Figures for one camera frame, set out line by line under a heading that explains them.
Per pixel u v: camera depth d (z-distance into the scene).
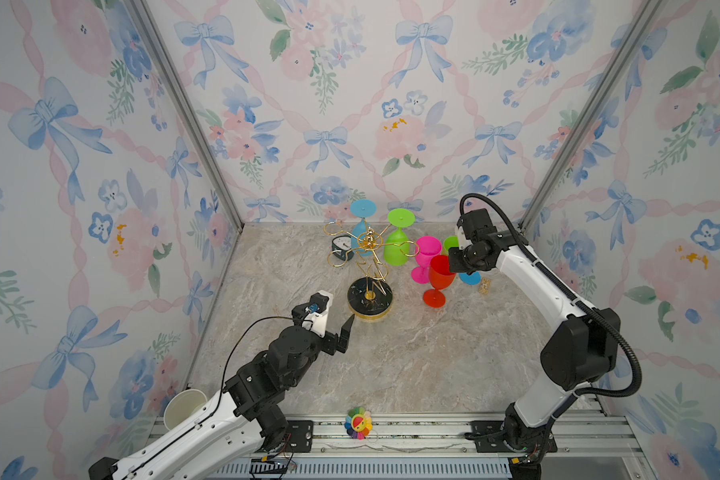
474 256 0.70
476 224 0.68
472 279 1.03
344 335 0.63
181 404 0.70
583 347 0.46
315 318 0.58
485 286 1.00
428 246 0.96
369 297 0.98
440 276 0.87
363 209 0.83
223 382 0.51
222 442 0.58
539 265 0.54
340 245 1.07
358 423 0.75
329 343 0.62
